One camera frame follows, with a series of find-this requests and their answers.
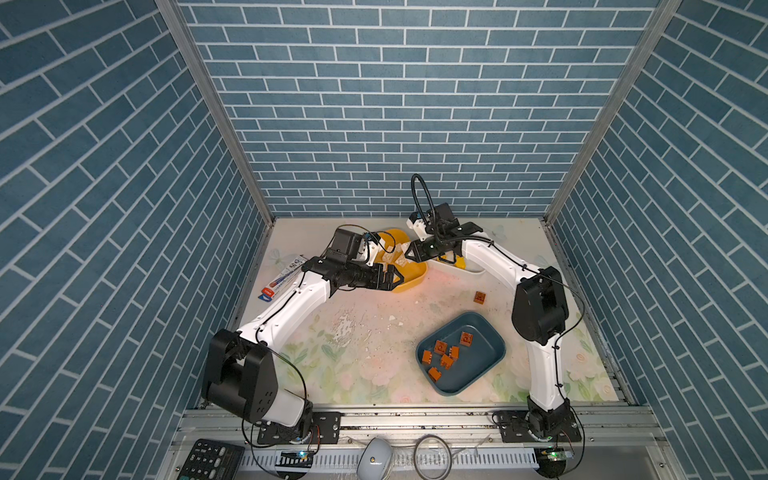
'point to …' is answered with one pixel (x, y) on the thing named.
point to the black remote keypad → (212, 460)
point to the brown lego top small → (466, 339)
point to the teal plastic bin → (487, 348)
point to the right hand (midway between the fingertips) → (408, 249)
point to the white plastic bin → (484, 267)
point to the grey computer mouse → (375, 460)
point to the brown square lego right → (479, 297)
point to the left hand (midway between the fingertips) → (391, 277)
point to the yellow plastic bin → (391, 253)
